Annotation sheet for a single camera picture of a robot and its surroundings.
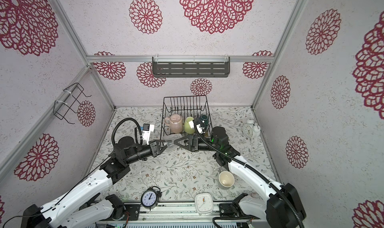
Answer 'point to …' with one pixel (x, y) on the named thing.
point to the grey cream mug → (226, 179)
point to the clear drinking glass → (169, 140)
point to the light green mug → (187, 128)
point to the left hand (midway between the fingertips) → (170, 144)
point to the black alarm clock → (150, 197)
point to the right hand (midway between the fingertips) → (177, 143)
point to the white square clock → (204, 203)
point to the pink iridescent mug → (175, 121)
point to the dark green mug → (205, 118)
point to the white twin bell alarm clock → (251, 129)
